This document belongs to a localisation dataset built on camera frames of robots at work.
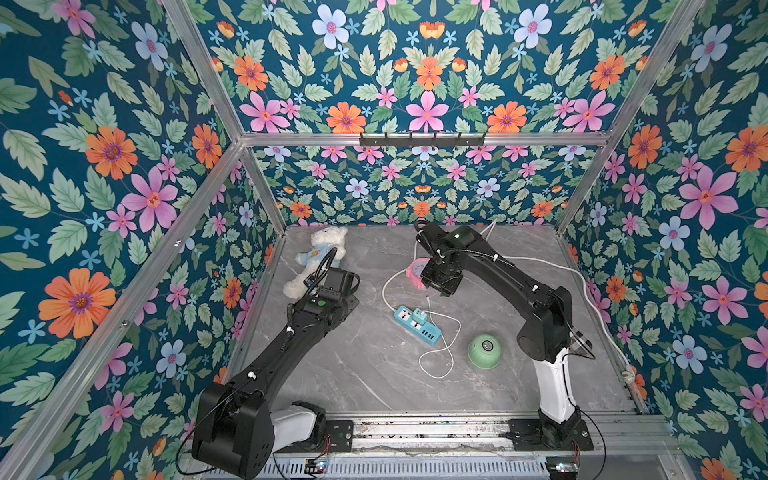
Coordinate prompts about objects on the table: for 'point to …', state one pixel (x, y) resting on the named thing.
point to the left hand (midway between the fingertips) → (354, 300)
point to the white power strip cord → (520, 257)
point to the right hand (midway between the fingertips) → (431, 283)
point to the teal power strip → (413, 324)
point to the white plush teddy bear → (326, 250)
